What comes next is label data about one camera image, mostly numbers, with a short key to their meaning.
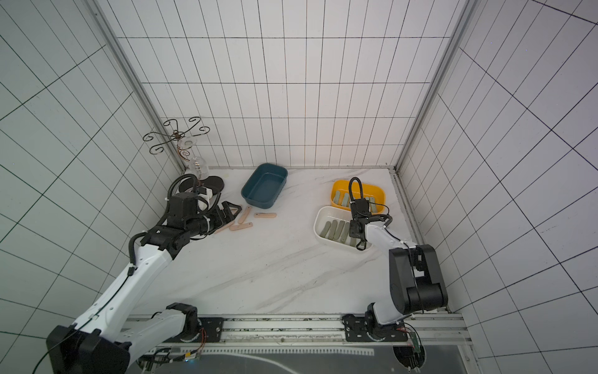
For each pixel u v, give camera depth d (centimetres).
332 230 97
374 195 106
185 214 58
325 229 96
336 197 107
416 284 45
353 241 92
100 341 37
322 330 74
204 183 111
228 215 69
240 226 97
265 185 114
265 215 101
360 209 73
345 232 96
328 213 96
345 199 106
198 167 93
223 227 69
